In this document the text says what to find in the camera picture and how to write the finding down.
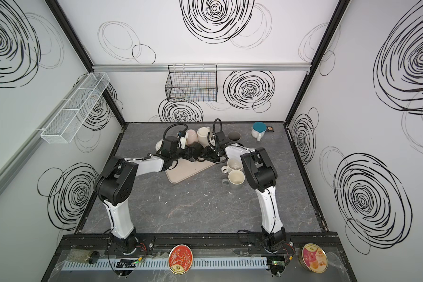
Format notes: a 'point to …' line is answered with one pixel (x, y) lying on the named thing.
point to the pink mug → (192, 136)
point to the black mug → (197, 151)
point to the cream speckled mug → (232, 164)
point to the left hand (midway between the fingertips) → (193, 147)
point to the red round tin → (180, 259)
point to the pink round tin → (313, 257)
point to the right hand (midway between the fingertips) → (199, 157)
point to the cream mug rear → (202, 136)
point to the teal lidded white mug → (258, 130)
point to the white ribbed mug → (158, 145)
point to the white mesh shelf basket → (65, 125)
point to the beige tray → (185, 170)
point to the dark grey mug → (234, 136)
